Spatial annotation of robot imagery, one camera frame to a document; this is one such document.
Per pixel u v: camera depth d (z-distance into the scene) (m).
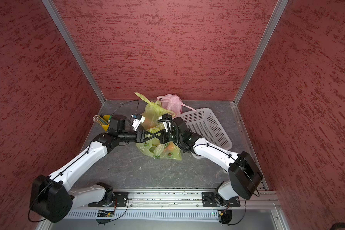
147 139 0.71
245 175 0.42
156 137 0.75
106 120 0.96
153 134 0.74
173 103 0.98
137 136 0.67
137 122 0.71
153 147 0.74
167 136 0.69
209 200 0.74
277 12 0.73
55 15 0.74
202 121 1.07
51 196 0.39
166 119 0.71
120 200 0.74
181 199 0.76
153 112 0.91
